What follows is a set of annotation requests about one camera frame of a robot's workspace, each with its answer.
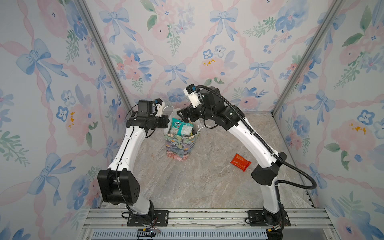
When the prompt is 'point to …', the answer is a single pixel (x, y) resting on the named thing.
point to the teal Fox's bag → (179, 127)
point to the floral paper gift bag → (178, 146)
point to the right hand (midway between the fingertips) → (184, 106)
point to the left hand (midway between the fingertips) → (169, 118)
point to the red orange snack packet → (240, 162)
